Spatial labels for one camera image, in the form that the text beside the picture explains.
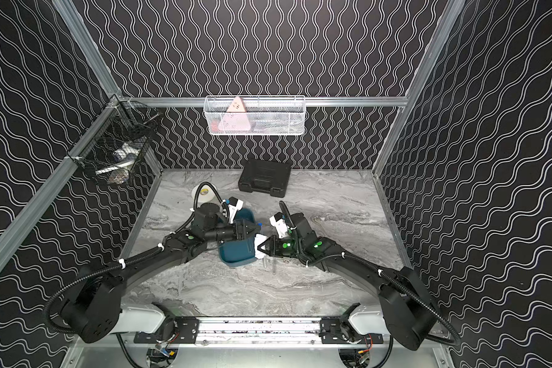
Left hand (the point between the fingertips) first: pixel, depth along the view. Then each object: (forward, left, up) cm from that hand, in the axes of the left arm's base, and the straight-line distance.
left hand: (258, 225), depth 78 cm
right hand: (-5, -1, -5) cm, 7 cm away
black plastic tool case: (+37, +2, -15) cm, 40 cm away
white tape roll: (+27, +30, -19) cm, 44 cm away
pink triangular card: (+36, +12, +17) cm, 42 cm away
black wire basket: (+27, +63, +6) cm, 69 cm away
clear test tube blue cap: (-6, -6, -20) cm, 21 cm away
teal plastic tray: (-2, +10, -19) cm, 22 cm away
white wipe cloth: (-4, -1, -2) cm, 5 cm away
